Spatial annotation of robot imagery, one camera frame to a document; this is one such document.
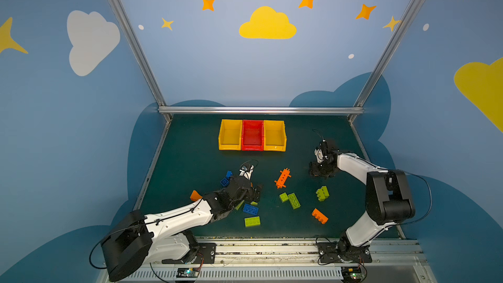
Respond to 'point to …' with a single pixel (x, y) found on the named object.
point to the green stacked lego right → (322, 193)
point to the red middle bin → (252, 135)
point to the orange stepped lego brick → (319, 215)
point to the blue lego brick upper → (229, 174)
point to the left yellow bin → (230, 135)
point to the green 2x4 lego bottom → (252, 221)
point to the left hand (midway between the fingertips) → (256, 183)
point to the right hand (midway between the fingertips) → (317, 170)
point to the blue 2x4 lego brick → (250, 209)
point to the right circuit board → (352, 274)
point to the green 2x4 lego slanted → (240, 204)
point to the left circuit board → (187, 272)
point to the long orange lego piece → (282, 178)
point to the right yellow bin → (274, 135)
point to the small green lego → (283, 197)
